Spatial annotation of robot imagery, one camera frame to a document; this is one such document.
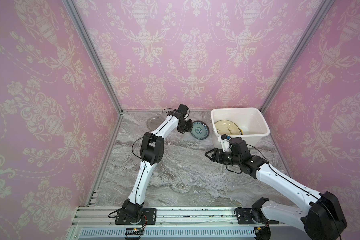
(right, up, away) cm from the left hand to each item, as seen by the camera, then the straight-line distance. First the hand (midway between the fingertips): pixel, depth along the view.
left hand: (192, 129), depth 103 cm
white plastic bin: (+42, +5, -3) cm, 42 cm away
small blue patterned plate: (+6, -1, +4) cm, 7 cm away
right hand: (+7, -13, -24) cm, 28 cm away
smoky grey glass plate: (-29, +4, +10) cm, 31 cm away
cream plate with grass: (+24, +1, 0) cm, 24 cm away
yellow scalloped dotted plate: (+34, -2, 0) cm, 34 cm away
